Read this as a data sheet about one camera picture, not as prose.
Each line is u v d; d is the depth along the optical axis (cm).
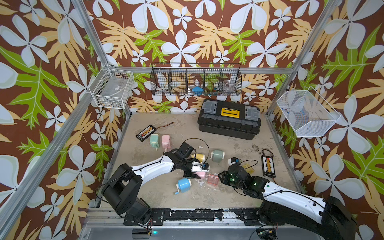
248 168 60
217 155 88
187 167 72
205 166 70
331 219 40
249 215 75
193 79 97
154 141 95
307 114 83
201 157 88
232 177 65
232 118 94
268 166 91
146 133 106
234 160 76
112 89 87
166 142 96
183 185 77
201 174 78
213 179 87
